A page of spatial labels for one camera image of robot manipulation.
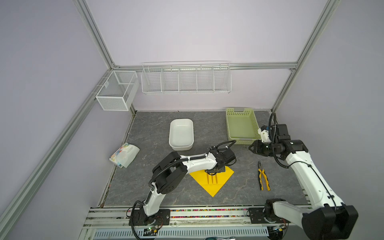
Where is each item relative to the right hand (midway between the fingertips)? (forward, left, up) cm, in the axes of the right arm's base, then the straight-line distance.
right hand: (253, 149), depth 79 cm
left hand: (-5, +18, -16) cm, 24 cm away
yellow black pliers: (-6, -8, -16) cm, 19 cm away
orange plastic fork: (-9, +21, -17) cm, 29 cm away
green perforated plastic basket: (+30, -4, -18) cm, 35 cm away
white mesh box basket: (+40, +84, +8) cm, 94 cm away
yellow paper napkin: (-15, +21, -17) cm, 31 cm away
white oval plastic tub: (+22, +42, -16) cm, 50 cm away
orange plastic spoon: (-9, +24, -17) cm, 31 cm away
